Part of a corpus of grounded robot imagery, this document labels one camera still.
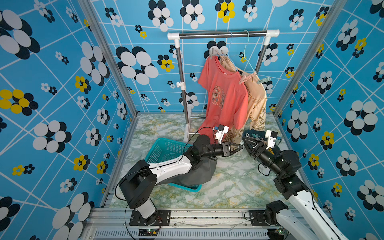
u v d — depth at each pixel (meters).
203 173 0.77
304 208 0.47
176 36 0.63
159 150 0.94
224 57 0.81
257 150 0.60
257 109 0.68
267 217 0.66
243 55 0.94
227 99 0.76
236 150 0.66
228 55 0.94
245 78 0.61
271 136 0.63
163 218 0.74
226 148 0.62
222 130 0.66
